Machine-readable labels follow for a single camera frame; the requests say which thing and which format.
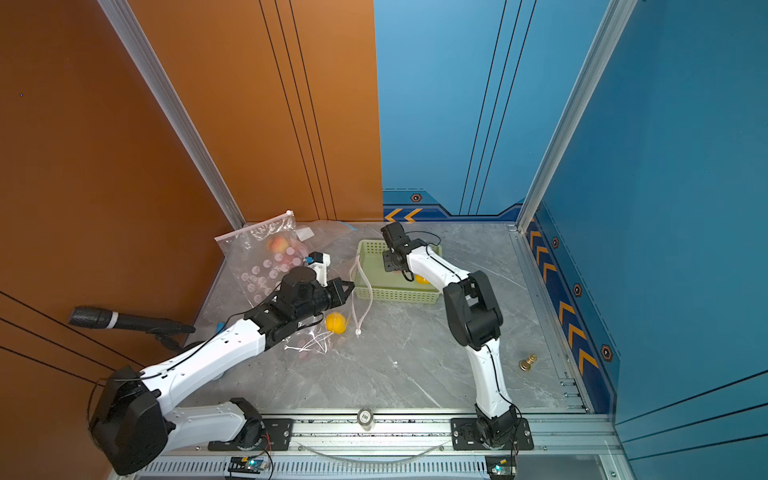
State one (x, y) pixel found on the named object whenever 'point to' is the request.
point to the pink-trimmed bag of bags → (345, 319)
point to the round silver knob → (365, 418)
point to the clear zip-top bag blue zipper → (328, 236)
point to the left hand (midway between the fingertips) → (358, 281)
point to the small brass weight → (525, 365)
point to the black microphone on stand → (166, 331)
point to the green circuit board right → (501, 467)
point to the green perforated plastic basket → (374, 282)
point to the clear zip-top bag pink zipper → (261, 254)
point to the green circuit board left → (248, 464)
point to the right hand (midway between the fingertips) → (396, 259)
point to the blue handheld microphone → (219, 326)
